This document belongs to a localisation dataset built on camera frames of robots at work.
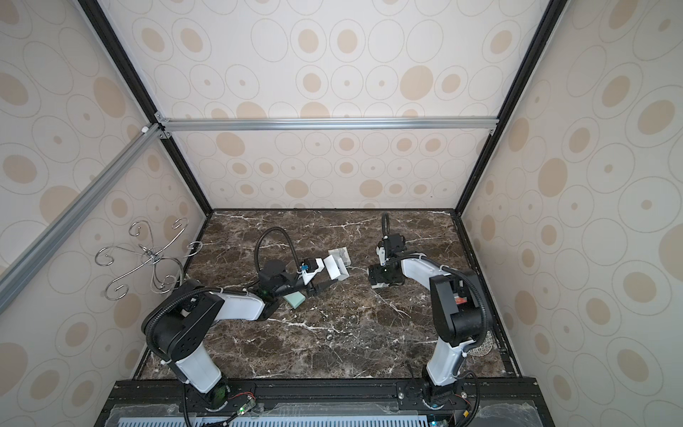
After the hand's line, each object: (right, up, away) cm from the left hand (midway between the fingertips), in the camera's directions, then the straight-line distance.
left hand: (338, 271), depth 83 cm
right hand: (+18, -4, +14) cm, 24 cm away
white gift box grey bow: (+1, +4, +18) cm, 18 cm away
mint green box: (-15, -10, +7) cm, 19 cm away
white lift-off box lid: (-2, +2, -3) cm, 4 cm away
